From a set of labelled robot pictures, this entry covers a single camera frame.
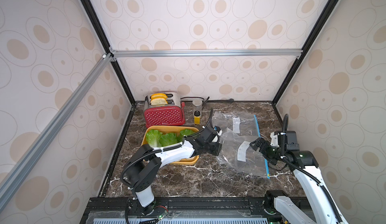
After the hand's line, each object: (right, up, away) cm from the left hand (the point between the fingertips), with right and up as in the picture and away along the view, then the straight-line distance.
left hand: (225, 149), depth 82 cm
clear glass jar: (-15, +26, +18) cm, 35 cm away
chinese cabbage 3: (-23, +8, +10) cm, 26 cm away
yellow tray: (-31, +9, +18) cm, 36 cm away
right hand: (+17, +2, -6) cm, 18 cm away
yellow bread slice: (-39, +31, +14) cm, 52 cm away
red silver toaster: (-31, +19, +14) cm, 39 cm away
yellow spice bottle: (-15, +17, +19) cm, 30 cm away
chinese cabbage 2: (-31, +5, +4) cm, 32 cm away
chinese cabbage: (-42, +6, +7) cm, 43 cm away
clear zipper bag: (+14, +12, +21) cm, 28 cm away
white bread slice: (-40, +27, +12) cm, 50 cm away
